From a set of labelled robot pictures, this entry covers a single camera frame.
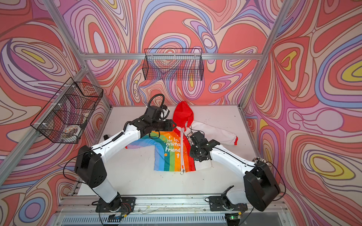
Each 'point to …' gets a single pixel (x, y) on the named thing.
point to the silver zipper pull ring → (182, 171)
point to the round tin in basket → (73, 129)
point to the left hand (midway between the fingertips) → (175, 125)
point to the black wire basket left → (62, 119)
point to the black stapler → (106, 137)
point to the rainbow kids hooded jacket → (171, 147)
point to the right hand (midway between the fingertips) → (194, 157)
